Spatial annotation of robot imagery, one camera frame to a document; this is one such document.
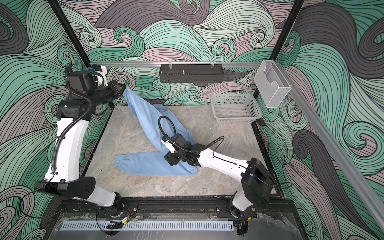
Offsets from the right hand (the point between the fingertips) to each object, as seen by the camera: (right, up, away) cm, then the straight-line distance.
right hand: (170, 153), depth 80 cm
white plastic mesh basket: (+49, +27, +41) cm, 70 cm away
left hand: (-18, +34, -15) cm, 41 cm away
